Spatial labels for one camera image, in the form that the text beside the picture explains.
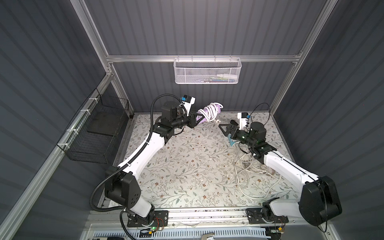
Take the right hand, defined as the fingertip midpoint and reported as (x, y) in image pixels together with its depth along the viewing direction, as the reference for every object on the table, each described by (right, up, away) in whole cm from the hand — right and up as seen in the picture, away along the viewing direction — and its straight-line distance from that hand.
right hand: (225, 126), depth 78 cm
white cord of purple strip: (-8, +7, -5) cm, 12 cm away
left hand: (-11, +5, -6) cm, 13 cm away
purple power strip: (-13, +4, -6) cm, 15 cm away
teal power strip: (+1, -7, -6) cm, 9 cm away
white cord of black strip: (+17, -31, +9) cm, 37 cm away
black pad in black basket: (-64, +2, +1) cm, 64 cm away
